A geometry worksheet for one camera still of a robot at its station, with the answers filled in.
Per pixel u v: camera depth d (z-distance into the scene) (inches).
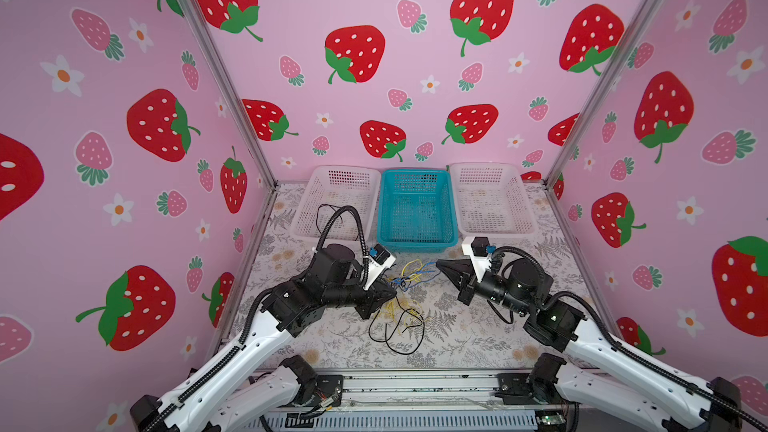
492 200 45.1
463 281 24.1
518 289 22.0
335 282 21.1
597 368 19.6
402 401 28.8
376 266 23.7
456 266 24.5
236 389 17.2
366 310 23.3
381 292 23.4
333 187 46.5
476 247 22.0
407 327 30.8
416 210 44.8
